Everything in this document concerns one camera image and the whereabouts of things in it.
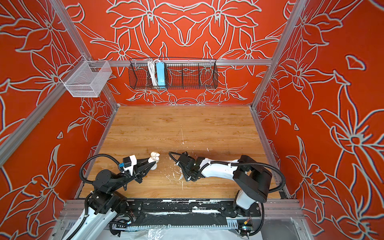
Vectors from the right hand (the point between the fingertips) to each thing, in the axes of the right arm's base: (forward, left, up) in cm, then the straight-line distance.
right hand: (186, 173), depth 85 cm
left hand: (-2, +15, +24) cm, 28 cm away
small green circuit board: (-25, -28, 0) cm, 38 cm away
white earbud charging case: (-1, +14, +25) cm, 28 cm away
